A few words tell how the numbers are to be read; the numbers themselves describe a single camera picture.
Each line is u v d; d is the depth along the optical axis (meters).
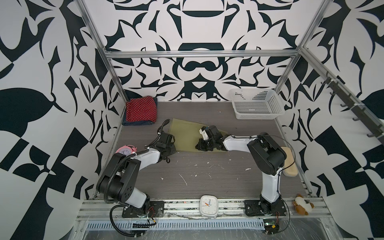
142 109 1.08
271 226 0.71
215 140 0.77
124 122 1.05
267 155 0.52
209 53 0.96
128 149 0.91
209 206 0.73
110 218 0.68
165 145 0.74
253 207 0.74
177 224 0.65
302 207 0.73
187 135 0.97
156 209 0.74
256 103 1.19
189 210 0.76
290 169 0.83
